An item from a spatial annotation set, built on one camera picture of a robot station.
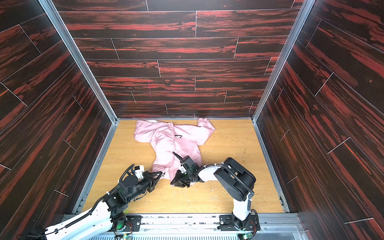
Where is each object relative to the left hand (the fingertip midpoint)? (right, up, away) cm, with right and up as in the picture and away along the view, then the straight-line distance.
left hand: (164, 173), depth 77 cm
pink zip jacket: (-2, +18, +23) cm, 29 cm away
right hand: (+3, -8, +11) cm, 14 cm away
